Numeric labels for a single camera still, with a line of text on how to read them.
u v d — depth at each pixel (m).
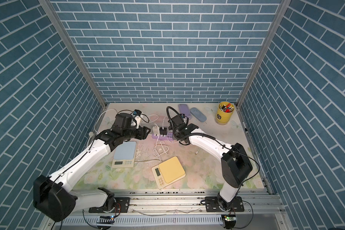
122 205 0.74
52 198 0.38
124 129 0.61
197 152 0.93
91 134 1.04
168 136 0.97
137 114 0.70
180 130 0.63
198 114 1.12
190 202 0.76
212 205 0.74
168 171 0.83
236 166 0.46
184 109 1.15
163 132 0.97
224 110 1.02
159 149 0.94
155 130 0.96
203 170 0.86
